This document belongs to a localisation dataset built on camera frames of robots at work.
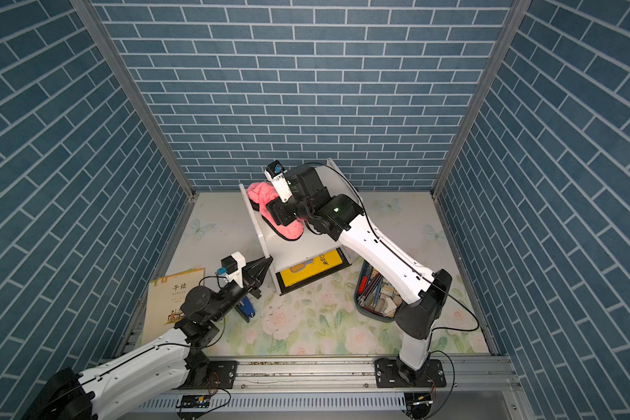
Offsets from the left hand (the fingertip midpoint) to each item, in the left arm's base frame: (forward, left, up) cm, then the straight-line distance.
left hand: (276, 261), depth 70 cm
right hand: (+13, -1, +10) cm, 17 cm away
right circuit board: (-28, -39, -25) cm, 54 cm away
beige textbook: (+1, +42, -26) cm, 49 cm away
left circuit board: (-29, +23, -28) cm, 46 cm away
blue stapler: (-5, +11, -22) cm, 25 cm away
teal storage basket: (0, -30, -22) cm, 37 cm away
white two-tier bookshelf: (+4, -4, -8) cm, 10 cm away
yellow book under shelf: (+6, -8, -16) cm, 19 cm away
